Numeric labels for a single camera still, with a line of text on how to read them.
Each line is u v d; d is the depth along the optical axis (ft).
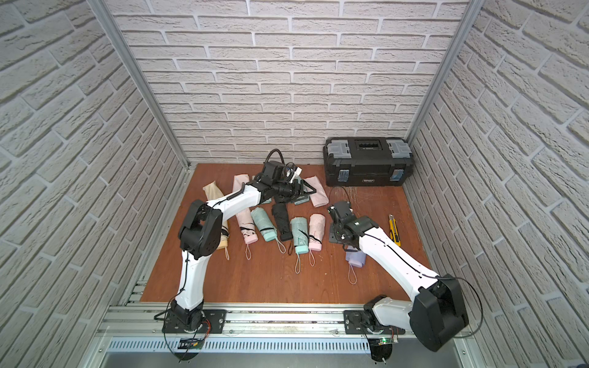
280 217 3.19
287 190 2.71
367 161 3.21
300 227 3.04
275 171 2.54
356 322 2.43
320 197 3.40
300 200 2.88
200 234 1.80
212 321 2.40
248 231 3.02
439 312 1.30
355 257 2.86
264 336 2.35
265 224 3.07
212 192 3.39
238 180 3.59
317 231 3.02
